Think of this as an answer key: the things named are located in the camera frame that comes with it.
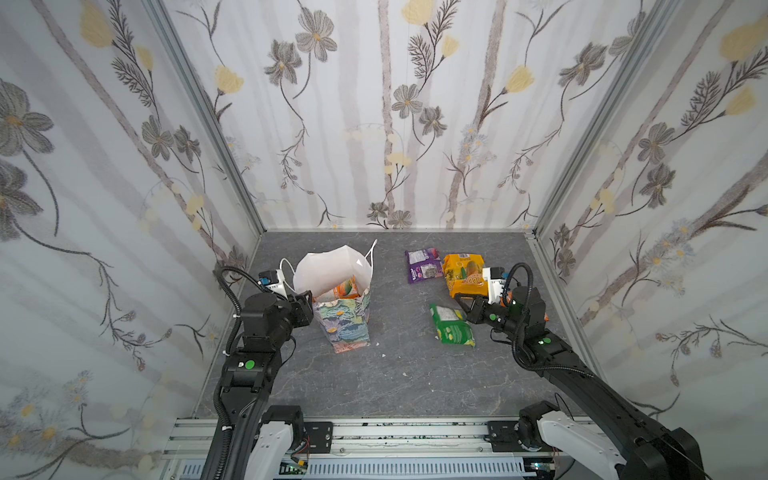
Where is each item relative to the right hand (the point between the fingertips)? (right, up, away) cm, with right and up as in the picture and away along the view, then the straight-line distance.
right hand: (453, 293), depth 76 cm
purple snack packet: (-3, +7, +32) cm, 33 cm away
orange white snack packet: (-29, 0, +8) cm, 30 cm away
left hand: (-39, +2, -3) cm, 39 cm away
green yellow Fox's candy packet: (+2, -11, +11) cm, 16 cm away
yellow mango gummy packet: (+10, +4, +25) cm, 27 cm away
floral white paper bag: (-32, +2, +12) cm, 34 cm away
